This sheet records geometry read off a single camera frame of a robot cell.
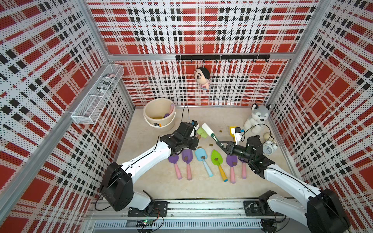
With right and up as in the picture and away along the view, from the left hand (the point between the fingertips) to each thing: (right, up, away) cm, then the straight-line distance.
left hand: (198, 140), depth 83 cm
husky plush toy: (+40, +15, +10) cm, 44 cm away
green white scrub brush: (+7, +5, -1) cm, 8 cm away
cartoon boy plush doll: (+3, +39, +8) cm, 40 cm away
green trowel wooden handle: (+3, +4, +4) cm, 6 cm away
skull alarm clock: (+45, -4, +7) cm, 46 cm away
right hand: (+11, -1, -6) cm, 13 cm away
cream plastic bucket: (-27, +17, +19) cm, 37 cm away
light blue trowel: (+3, -10, +11) cm, 15 cm away
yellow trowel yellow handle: (+16, +6, -10) cm, 20 cm away
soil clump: (+17, +4, +24) cm, 30 cm away
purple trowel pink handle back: (-17, +19, +13) cm, 29 cm away
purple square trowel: (-15, -13, +8) cm, 21 cm away
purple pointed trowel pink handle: (+21, -14, +6) cm, 26 cm away
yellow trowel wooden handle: (-27, +14, +10) cm, 32 cm away
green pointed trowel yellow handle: (+12, -13, +8) cm, 20 cm away
